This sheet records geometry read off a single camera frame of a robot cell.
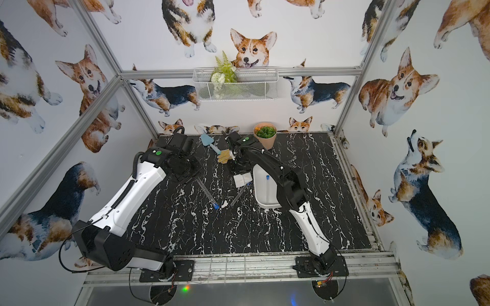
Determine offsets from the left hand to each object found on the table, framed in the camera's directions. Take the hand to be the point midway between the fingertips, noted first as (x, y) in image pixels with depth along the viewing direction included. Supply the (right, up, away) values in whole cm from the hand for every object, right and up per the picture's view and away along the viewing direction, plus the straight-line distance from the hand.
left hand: (206, 169), depth 78 cm
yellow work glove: (+2, +5, +32) cm, 32 cm away
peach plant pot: (+25, +18, +29) cm, 42 cm away
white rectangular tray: (+22, -11, +19) cm, 32 cm away
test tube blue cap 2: (+9, -17, +14) cm, 24 cm away
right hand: (+9, -3, +12) cm, 15 cm away
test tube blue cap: (+26, -7, +22) cm, 35 cm away
